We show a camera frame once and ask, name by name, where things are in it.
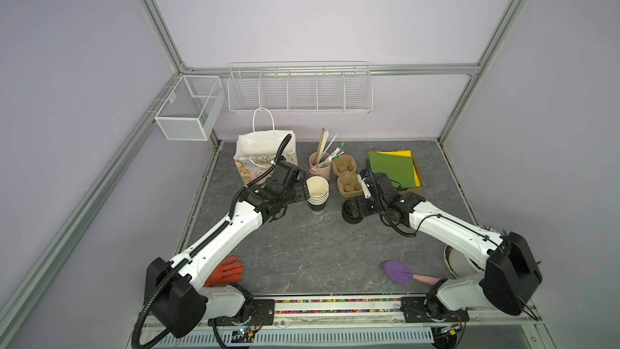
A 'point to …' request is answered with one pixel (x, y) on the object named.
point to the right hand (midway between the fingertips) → (361, 201)
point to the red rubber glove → (228, 271)
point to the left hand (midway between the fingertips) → (299, 191)
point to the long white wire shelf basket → (320, 87)
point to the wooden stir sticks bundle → (322, 145)
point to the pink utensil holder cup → (316, 170)
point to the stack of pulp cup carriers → (349, 183)
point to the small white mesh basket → (194, 110)
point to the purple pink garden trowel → (401, 273)
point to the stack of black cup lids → (351, 211)
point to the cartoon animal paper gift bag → (255, 152)
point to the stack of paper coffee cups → (318, 187)
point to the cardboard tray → (417, 190)
